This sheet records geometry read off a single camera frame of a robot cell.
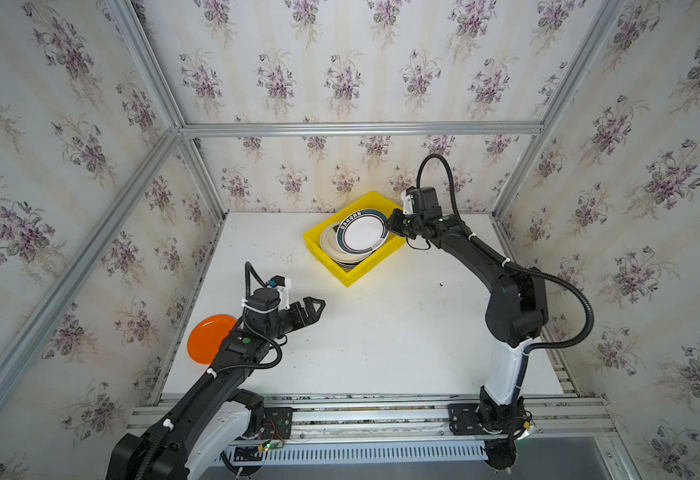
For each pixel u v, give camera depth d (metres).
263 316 0.61
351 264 0.98
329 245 1.01
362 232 0.95
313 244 1.00
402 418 0.75
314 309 0.72
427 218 0.72
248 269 0.64
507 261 0.54
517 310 0.51
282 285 0.74
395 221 0.82
